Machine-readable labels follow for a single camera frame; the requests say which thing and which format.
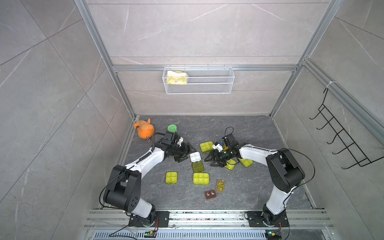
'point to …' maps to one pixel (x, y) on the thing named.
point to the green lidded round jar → (172, 128)
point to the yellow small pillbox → (220, 185)
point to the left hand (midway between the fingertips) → (194, 151)
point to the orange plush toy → (145, 129)
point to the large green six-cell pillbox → (201, 178)
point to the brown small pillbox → (210, 194)
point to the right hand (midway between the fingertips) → (208, 162)
